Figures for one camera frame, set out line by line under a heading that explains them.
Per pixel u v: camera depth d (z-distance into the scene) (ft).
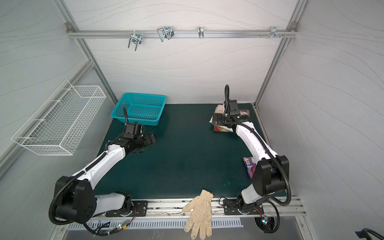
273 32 2.51
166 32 2.51
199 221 2.30
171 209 2.46
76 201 1.31
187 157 2.97
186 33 2.55
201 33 2.56
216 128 3.40
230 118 2.13
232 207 2.41
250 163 2.89
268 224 2.37
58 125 2.23
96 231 2.21
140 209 2.41
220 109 3.53
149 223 2.31
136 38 2.59
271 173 1.41
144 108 3.42
